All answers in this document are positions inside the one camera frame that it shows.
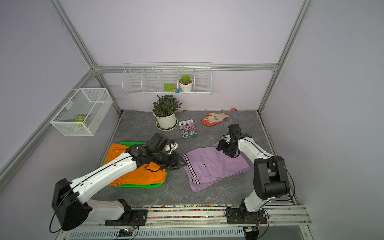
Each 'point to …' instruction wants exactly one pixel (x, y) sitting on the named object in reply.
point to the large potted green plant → (164, 110)
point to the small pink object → (233, 109)
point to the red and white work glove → (212, 119)
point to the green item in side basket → (79, 119)
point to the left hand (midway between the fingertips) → (183, 167)
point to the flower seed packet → (188, 129)
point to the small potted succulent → (185, 82)
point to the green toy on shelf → (171, 87)
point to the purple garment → (206, 166)
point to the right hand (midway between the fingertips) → (220, 148)
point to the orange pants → (148, 173)
